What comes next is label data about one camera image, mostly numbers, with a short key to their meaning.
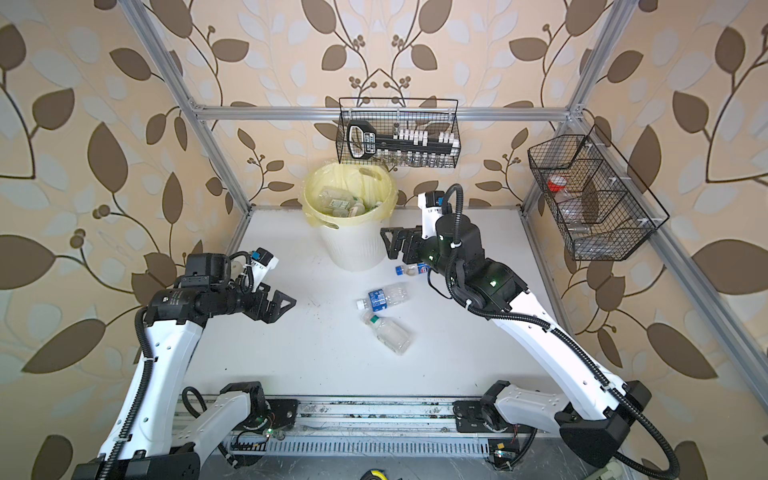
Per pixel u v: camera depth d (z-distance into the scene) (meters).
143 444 0.37
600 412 0.37
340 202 0.96
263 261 0.63
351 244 0.89
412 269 1.02
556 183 0.81
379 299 0.89
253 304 0.62
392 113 0.90
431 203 0.54
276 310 0.64
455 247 0.44
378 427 0.74
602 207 0.73
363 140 0.83
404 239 0.56
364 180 0.99
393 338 0.88
